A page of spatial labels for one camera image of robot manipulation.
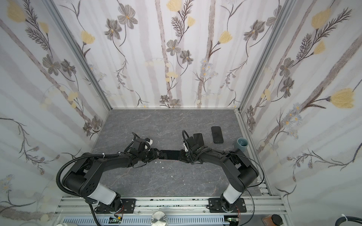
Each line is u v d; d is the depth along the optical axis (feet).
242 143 3.13
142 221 2.31
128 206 2.41
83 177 1.48
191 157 2.35
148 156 2.63
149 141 2.90
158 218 1.91
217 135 3.49
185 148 2.50
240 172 1.52
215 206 2.41
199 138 3.32
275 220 2.04
